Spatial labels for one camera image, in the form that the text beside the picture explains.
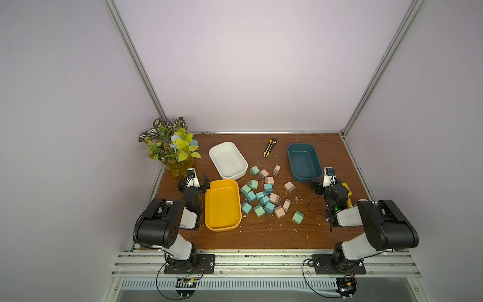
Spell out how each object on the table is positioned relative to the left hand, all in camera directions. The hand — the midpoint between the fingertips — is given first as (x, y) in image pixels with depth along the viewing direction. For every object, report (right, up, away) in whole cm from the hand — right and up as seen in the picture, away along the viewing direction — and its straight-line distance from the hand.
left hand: (195, 173), depth 89 cm
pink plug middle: (+39, -13, +1) cm, 41 cm away
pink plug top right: (+42, 0, +11) cm, 43 cm away
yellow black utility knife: (+41, +15, +25) cm, 50 cm away
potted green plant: (-9, +14, -7) cm, 18 cm away
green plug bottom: (+31, -17, -3) cm, 36 cm away
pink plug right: (+47, -8, +5) cm, 48 cm away
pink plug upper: (+34, -2, +9) cm, 35 cm away
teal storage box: (+59, +4, +18) cm, 62 cm away
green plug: (+49, -20, -5) cm, 53 cm away
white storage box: (+14, +5, +15) cm, 22 cm away
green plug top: (+29, 0, +11) cm, 31 cm away
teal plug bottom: (+36, -16, -3) cm, 39 cm away
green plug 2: (+29, -6, +6) cm, 30 cm away
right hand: (+64, 0, 0) cm, 64 cm away
